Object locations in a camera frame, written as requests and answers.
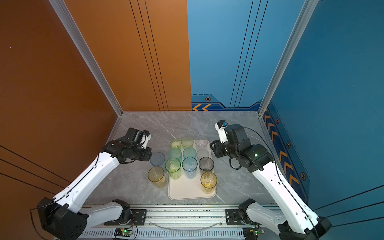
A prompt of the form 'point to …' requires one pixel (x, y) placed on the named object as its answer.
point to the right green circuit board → (251, 233)
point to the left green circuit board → (123, 232)
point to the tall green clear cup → (173, 167)
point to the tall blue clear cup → (157, 159)
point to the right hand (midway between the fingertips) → (212, 144)
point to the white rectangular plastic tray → (183, 188)
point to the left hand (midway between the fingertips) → (151, 153)
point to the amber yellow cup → (208, 181)
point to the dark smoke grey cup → (206, 164)
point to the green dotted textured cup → (187, 141)
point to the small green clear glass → (175, 143)
